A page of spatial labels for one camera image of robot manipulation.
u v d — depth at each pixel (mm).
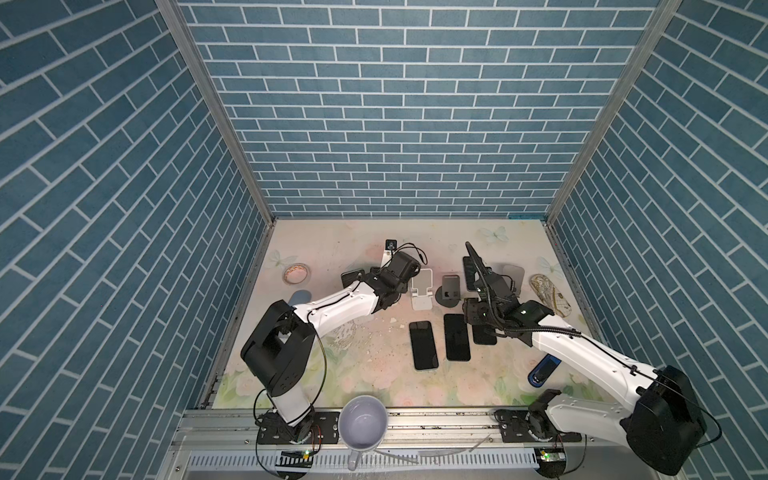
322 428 729
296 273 1045
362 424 737
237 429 750
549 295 961
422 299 948
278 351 452
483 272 1047
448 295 937
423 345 885
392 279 675
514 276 963
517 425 737
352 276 882
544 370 791
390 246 780
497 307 622
